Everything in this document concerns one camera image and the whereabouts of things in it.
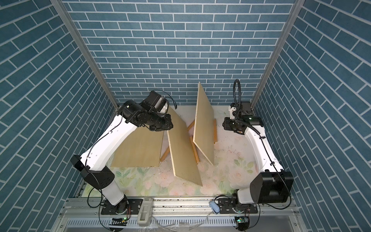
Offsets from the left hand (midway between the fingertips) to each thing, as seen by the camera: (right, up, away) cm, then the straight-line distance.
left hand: (176, 127), depth 70 cm
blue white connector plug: (+19, -40, +2) cm, 45 cm away
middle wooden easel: (+7, -9, +27) cm, 29 cm away
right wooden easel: (+24, -7, +28) cm, 37 cm away
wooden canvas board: (-26, -15, +26) cm, 40 cm away
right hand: (+27, +1, +12) cm, 30 cm away
